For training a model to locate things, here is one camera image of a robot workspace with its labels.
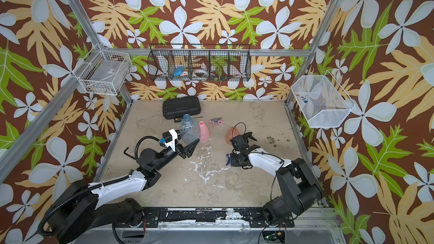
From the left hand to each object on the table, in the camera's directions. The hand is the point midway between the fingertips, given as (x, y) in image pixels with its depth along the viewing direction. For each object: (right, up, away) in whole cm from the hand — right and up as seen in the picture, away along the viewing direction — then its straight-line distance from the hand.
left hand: (193, 132), depth 70 cm
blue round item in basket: (-12, +33, +23) cm, 42 cm away
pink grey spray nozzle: (+11, +5, +38) cm, 40 cm away
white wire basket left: (-49, +30, +16) cm, 60 cm away
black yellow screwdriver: (-15, +5, +37) cm, 41 cm away
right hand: (+19, -17, +21) cm, 34 cm away
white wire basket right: (+64, +14, +13) cm, 67 cm away
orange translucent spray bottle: (+19, -4, +31) cm, 37 cm away
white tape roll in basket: (0, +34, +28) cm, 44 cm away
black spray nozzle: (+29, -6, +33) cm, 44 cm away
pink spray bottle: (+2, -3, +33) cm, 33 cm away
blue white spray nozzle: (+16, -15, +22) cm, 31 cm away
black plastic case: (-16, +12, +38) cm, 43 cm away
